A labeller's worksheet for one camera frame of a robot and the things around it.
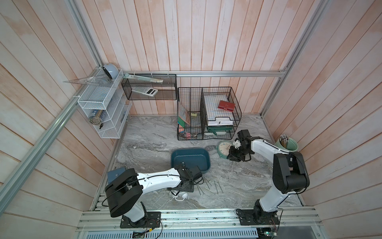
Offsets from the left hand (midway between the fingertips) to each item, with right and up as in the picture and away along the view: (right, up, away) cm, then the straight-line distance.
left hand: (180, 188), depth 82 cm
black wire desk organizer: (+17, +44, +13) cm, 49 cm away
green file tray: (+27, +34, +15) cm, 46 cm away
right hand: (+30, +16, +11) cm, 36 cm away
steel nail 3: (+17, -2, +1) cm, 17 cm away
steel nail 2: (+21, 0, +2) cm, 21 cm away
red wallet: (+30, +49, +13) cm, 59 cm away
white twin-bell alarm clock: (0, -4, -3) cm, 5 cm away
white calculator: (-24, +60, +16) cm, 66 cm away
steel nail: (+23, 0, +1) cm, 23 cm away
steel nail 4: (+11, -1, +1) cm, 11 cm away
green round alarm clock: (+28, +21, +16) cm, 38 cm away
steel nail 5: (+16, +2, +3) cm, 16 cm away
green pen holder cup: (+67, +24, +5) cm, 72 cm away
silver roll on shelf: (-44, +39, -7) cm, 59 cm away
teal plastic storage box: (+7, +15, +14) cm, 22 cm away
